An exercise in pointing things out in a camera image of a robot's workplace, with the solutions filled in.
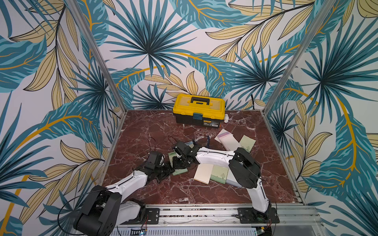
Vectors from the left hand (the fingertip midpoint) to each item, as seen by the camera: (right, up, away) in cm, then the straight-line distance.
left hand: (175, 171), depth 86 cm
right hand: (-2, +2, +3) cm, 4 cm away
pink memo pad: (+35, +16, +16) cm, 42 cm away
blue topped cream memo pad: (+8, +14, +15) cm, 22 cm away
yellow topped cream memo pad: (+17, -2, +2) cm, 17 cm away
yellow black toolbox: (+14, +36, +12) cm, 41 cm away
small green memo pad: (+1, 0, +2) cm, 2 cm away
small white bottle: (+36, +32, +27) cm, 55 cm away
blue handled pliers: (+21, +16, +15) cm, 30 cm away
